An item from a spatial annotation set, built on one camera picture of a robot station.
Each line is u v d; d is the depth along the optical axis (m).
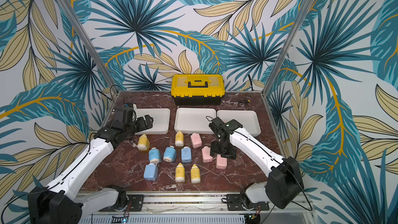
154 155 0.81
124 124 0.60
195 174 0.75
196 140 0.87
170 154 0.82
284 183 0.40
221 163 0.80
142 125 0.72
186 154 0.82
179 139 0.87
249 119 1.06
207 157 0.82
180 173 0.75
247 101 1.13
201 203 0.75
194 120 0.99
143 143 0.85
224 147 0.66
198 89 0.98
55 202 0.37
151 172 0.77
